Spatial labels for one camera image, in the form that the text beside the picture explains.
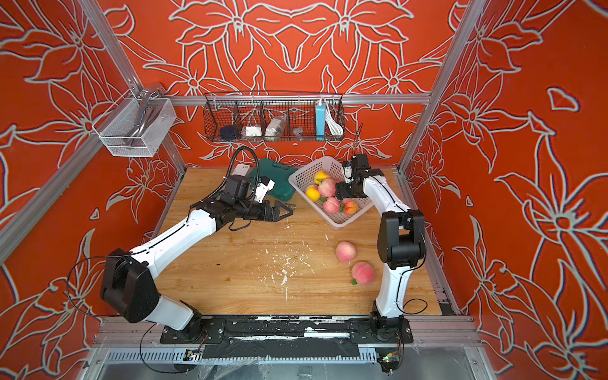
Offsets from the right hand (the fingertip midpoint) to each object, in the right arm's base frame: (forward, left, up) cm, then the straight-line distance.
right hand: (341, 189), depth 96 cm
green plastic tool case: (+18, +29, -8) cm, 35 cm away
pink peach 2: (-24, 0, -7) cm, 25 cm away
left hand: (-17, +22, +9) cm, 29 cm away
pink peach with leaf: (-4, +4, -5) cm, 8 cm away
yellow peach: (+12, +8, -5) cm, 15 cm away
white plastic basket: (+12, +16, -5) cm, 20 cm away
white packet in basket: (+11, +35, +21) cm, 42 cm away
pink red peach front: (-32, -6, -6) cm, 33 cm away
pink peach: (+2, +6, -1) cm, 6 cm away
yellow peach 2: (+2, +12, -5) cm, 13 cm away
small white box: (+23, +49, -12) cm, 55 cm away
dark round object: (+18, +47, +16) cm, 53 cm away
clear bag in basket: (+14, +27, +20) cm, 36 cm away
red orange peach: (-4, -5, -6) cm, 9 cm away
